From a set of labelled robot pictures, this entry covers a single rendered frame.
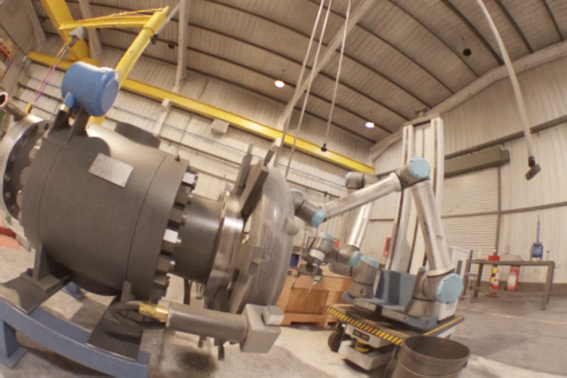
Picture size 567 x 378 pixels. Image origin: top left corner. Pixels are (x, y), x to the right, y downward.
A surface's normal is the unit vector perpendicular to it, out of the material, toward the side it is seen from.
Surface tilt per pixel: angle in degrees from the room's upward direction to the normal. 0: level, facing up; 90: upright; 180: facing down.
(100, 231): 98
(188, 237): 84
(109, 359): 90
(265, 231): 76
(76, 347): 90
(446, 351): 87
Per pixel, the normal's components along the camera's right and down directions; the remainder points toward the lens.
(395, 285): -0.83, -0.36
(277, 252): 0.46, -0.32
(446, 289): -0.10, -0.24
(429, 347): -0.46, -0.42
